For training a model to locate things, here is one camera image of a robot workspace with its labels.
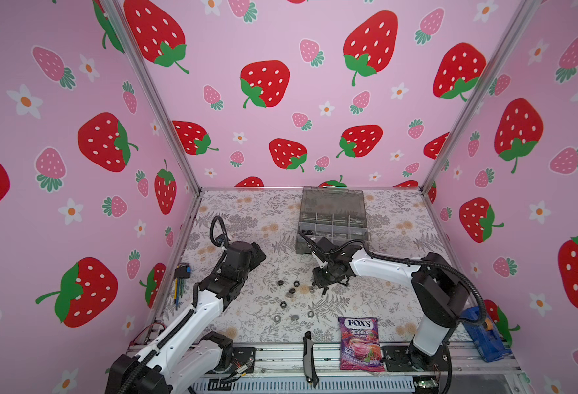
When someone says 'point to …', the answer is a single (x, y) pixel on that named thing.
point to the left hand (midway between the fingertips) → (252, 251)
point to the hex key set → (181, 273)
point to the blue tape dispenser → (489, 342)
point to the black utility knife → (310, 373)
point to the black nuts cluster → (292, 290)
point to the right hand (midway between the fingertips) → (316, 280)
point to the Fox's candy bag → (360, 344)
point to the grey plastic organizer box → (337, 214)
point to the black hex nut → (283, 303)
